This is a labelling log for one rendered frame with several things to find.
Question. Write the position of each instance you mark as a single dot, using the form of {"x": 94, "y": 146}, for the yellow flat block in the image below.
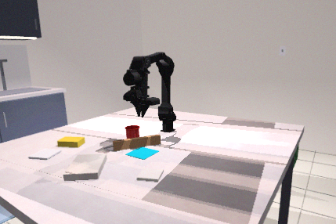
{"x": 72, "y": 142}

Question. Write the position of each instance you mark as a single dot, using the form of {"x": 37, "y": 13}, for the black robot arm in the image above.
{"x": 137, "y": 74}

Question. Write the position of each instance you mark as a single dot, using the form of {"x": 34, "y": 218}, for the red cup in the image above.
{"x": 132, "y": 131}

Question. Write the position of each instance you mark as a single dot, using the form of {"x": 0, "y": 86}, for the tan flat bar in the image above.
{"x": 125, "y": 144}

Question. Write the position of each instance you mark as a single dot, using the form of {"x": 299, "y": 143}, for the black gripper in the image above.
{"x": 142, "y": 103}

